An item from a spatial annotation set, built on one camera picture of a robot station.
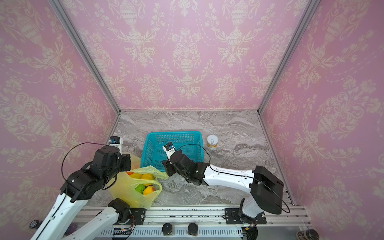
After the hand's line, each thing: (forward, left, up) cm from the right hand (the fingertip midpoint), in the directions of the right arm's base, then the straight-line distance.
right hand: (165, 160), depth 76 cm
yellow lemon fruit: (-4, +11, -11) cm, 16 cm away
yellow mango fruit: (-3, +17, -10) cm, 20 cm away
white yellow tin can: (+18, -27, -12) cm, 35 cm away
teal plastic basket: (+20, -13, -16) cm, 29 cm away
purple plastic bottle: (-26, +45, +5) cm, 52 cm away
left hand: (-1, +15, +8) cm, 17 cm away
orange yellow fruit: (-11, +9, -11) cm, 18 cm away
